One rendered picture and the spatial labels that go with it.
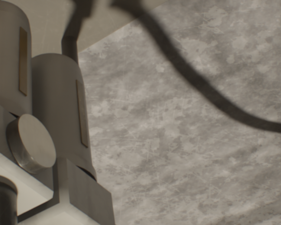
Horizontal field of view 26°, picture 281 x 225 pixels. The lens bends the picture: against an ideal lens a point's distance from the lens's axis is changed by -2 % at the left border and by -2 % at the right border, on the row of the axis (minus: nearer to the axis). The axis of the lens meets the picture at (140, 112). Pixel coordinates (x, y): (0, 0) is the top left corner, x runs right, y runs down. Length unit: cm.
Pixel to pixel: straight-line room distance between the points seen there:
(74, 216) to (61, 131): 10
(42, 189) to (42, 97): 15
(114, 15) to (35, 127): 47
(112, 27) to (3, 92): 45
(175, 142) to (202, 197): 21
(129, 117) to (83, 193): 58
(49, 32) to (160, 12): 18
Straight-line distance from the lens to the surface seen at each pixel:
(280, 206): 147
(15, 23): 62
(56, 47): 99
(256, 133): 123
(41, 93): 64
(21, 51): 59
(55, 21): 96
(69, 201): 53
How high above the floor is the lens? 76
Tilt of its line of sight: 43 degrees down
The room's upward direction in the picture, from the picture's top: 170 degrees clockwise
